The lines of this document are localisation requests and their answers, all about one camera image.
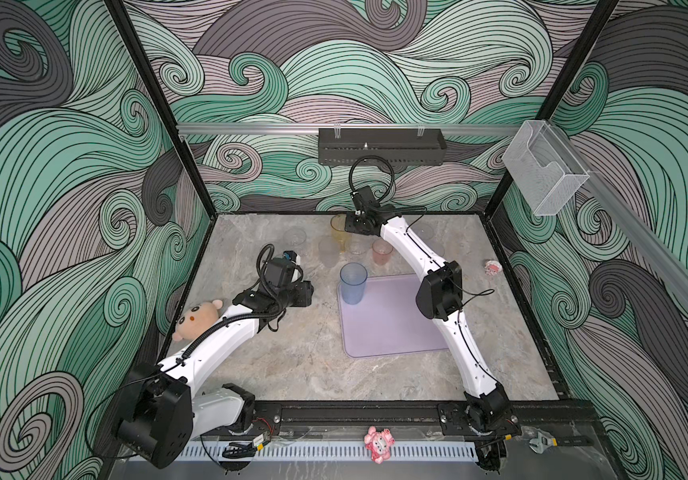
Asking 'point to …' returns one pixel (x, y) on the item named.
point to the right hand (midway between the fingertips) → (351, 222)
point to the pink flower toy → (379, 444)
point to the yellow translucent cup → (341, 236)
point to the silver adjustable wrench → (542, 442)
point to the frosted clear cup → (329, 251)
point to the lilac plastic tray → (386, 319)
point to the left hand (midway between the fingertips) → (306, 286)
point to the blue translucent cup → (353, 279)
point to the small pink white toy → (492, 267)
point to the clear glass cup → (295, 236)
